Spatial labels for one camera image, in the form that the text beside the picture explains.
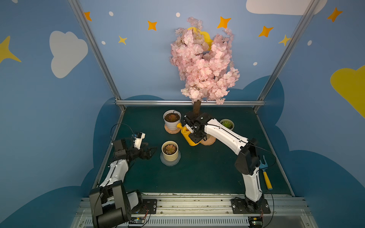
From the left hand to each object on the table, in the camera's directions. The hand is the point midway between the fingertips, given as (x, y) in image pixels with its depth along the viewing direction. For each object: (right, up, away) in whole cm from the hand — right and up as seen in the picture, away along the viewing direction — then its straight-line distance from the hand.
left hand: (151, 144), depth 86 cm
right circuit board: (+57, -38, -13) cm, 70 cm away
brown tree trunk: (+30, +25, +17) cm, 43 cm away
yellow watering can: (+21, +8, +1) cm, 23 cm away
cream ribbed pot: (+12, -8, +2) cm, 14 cm away
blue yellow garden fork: (+71, -14, +3) cm, 73 cm away
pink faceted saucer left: (+12, +6, +19) cm, 23 cm away
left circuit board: (-4, -37, -14) cm, 39 cm away
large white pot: (+11, +11, +14) cm, 22 cm away
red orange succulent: (+11, +17, +18) cm, 27 cm away
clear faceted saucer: (+12, -12, +4) cm, 18 cm away
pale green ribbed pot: (+54, +15, +16) cm, 58 cm away
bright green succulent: (+52, +12, +15) cm, 55 cm away
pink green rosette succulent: (+11, -3, +3) cm, 12 cm away
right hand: (+30, +5, +2) cm, 30 cm away
